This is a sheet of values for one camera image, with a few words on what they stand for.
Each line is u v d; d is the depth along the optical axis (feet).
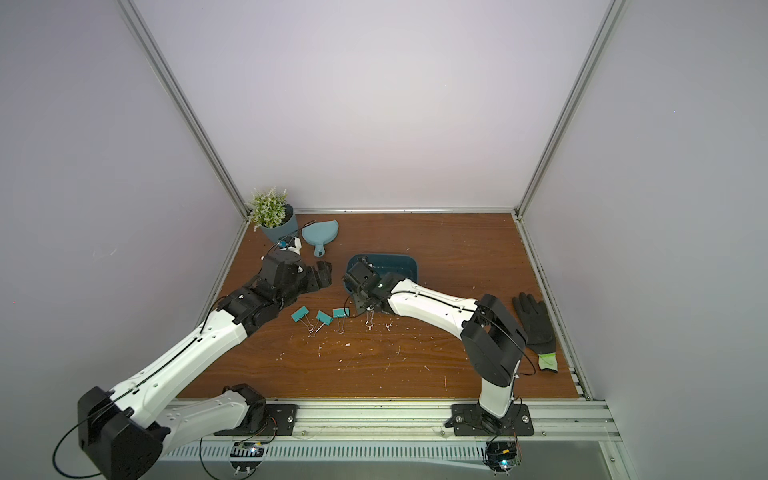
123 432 1.22
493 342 1.47
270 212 3.27
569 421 2.43
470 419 2.38
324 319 2.95
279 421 2.39
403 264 3.22
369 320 3.00
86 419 1.29
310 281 2.28
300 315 2.92
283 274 1.90
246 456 2.36
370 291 2.04
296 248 2.28
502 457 2.24
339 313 3.00
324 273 2.29
